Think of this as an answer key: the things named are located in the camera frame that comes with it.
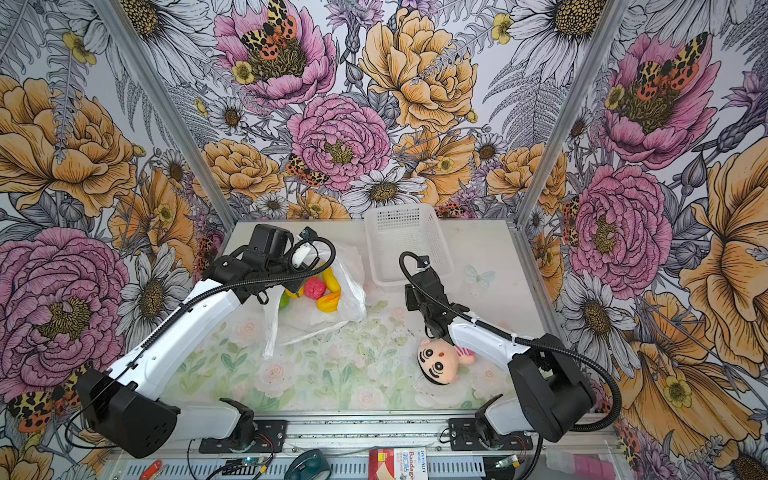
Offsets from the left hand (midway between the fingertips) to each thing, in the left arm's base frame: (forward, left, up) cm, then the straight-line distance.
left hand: (298, 275), depth 79 cm
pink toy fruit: (+7, 0, -17) cm, 18 cm away
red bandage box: (-39, -25, -17) cm, 50 cm away
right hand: (+2, -32, -12) cm, 34 cm away
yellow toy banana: (+9, -5, -16) cm, 19 cm away
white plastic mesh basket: (+37, -26, -22) cm, 50 cm away
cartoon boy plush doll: (-18, -36, -13) cm, 42 cm away
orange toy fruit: (+3, -5, -19) cm, 19 cm away
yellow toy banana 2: (+6, +6, -19) cm, 21 cm away
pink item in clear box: (-40, -69, -19) cm, 82 cm away
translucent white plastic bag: (0, +4, -23) cm, 23 cm away
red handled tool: (-39, +32, -22) cm, 55 cm away
